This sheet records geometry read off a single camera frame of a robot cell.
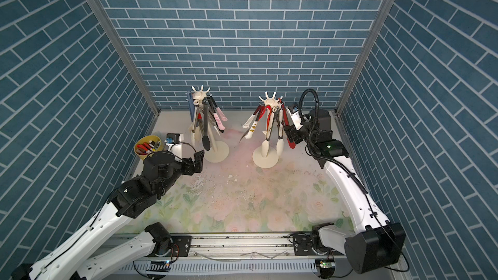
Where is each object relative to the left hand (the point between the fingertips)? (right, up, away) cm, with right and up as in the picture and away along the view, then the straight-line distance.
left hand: (199, 151), depth 70 cm
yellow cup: (-33, +3, +21) cm, 39 cm away
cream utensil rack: (0, -4, +32) cm, 32 cm away
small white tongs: (+20, +10, +3) cm, 22 cm away
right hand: (+37, +12, +7) cm, 39 cm away
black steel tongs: (0, +2, +10) cm, 11 cm away
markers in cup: (-31, 0, +20) cm, 37 cm away
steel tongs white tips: (+24, +3, +6) cm, 25 cm away
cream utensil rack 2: (+29, -8, +29) cm, 42 cm away
